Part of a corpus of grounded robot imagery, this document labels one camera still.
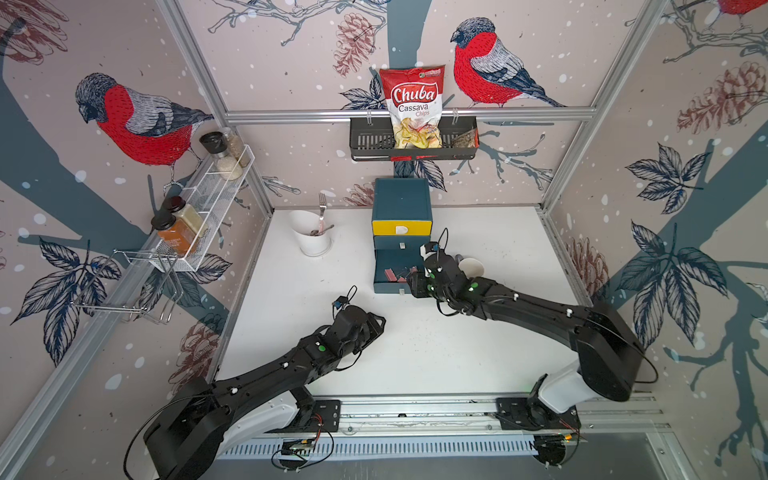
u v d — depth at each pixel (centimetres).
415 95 81
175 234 64
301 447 70
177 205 67
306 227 102
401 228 90
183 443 40
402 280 95
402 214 90
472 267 92
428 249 77
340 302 78
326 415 73
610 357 43
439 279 65
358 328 66
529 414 66
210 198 81
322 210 104
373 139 95
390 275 99
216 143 78
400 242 95
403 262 99
